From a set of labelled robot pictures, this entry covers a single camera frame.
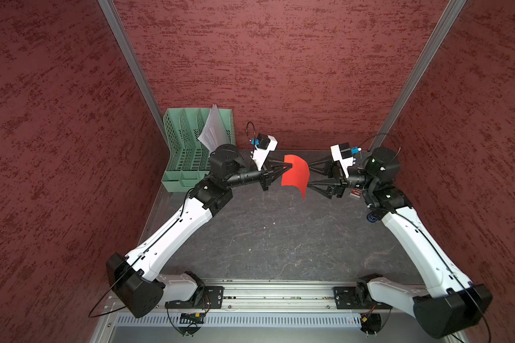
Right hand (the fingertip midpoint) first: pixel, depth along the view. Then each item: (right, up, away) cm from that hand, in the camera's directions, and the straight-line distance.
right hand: (305, 180), depth 60 cm
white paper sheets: (-34, +20, +32) cm, 51 cm away
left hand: (-5, +3, 0) cm, 6 cm away
